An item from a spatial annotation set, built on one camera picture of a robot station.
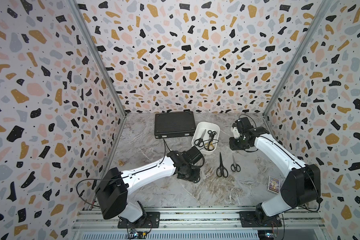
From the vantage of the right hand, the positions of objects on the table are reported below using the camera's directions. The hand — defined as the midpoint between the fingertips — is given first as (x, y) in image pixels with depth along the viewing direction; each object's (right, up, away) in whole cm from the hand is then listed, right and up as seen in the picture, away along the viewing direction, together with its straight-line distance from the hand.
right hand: (232, 145), depth 87 cm
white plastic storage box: (-13, +4, +20) cm, 25 cm away
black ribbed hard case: (-35, +13, +20) cm, 42 cm away
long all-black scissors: (-5, -16, +5) cm, 17 cm away
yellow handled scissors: (-11, -2, +15) cm, 19 cm away
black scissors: (-9, +5, +23) cm, 25 cm away
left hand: (-20, -16, -10) cm, 27 cm away
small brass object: (-67, -12, +5) cm, 68 cm away
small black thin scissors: (+3, -14, +6) cm, 16 cm away
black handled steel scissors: (-17, +1, +17) cm, 25 cm away
